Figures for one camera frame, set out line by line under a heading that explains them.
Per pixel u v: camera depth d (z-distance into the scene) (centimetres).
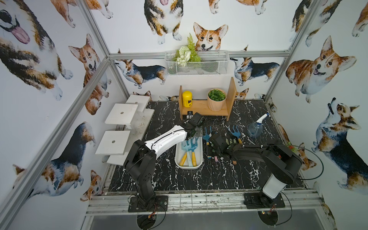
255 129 104
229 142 97
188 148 92
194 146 92
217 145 72
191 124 64
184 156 88
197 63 84
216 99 98
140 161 46
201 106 108
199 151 92
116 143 80
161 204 73
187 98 101
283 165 47
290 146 78
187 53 78
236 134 101
